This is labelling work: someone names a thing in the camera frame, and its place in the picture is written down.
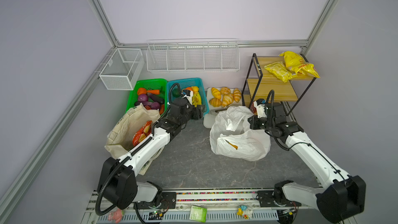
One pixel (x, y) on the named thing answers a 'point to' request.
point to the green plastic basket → (153, 84)
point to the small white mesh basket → (123, 70)
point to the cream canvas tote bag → (119, 137)
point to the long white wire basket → (193, 55)
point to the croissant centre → (227, 99)
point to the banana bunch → (196, 99)
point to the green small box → (198, 213)
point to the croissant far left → (215, 93)
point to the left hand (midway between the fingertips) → (201, 107)
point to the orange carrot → (155, 92)
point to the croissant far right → (237, 95)
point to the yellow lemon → (195, 88)
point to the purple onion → (143, 97)
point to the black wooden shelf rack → (275, 79)
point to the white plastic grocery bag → (231, 137)
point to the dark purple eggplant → (156, 99)
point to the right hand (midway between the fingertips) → (249, 120)
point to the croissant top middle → (225, 90)
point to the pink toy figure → (116, 215)
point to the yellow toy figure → (246, 213)
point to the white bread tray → (209, 117)
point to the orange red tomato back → (142, 90)
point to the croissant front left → (215, 102)
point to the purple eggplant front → (147, 103)
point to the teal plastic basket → (185, 83)
